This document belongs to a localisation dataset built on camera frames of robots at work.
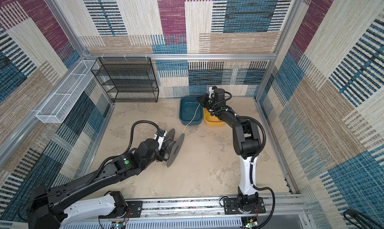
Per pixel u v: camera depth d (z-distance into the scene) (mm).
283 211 730
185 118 1072
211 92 918
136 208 732
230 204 742
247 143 561
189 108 1206
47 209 390
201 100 871
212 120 1028
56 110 699
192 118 1086
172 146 798
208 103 874
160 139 659
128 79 1101
